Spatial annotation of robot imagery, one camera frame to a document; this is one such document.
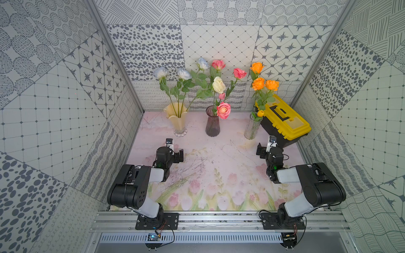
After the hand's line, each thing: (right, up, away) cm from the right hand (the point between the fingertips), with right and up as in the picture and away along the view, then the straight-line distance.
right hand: (268, 145), depth 94 cm
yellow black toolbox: (+7, +15, -2) cm, 17 cm away
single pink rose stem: (-30, +20, -21) cm, 42 cm away
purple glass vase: (-34, +10, +9) cm, 36 cm away
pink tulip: (-29, +29, -6) cm, 42 cm away
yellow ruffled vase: (-57, +21, +4) cm, 60 cm away
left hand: (-58, -1, +1) cm, 58 cm away
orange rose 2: (-8, +28, -9) cm, 31 cm away
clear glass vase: (-9, +11, +4) cm, 15 cm away
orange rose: (-2, +34, -10) cm, 36 cm away
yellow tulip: (-10, +18, -15) cm, 25 cm away
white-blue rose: (-51, +37, -4) cm, 63 cm away
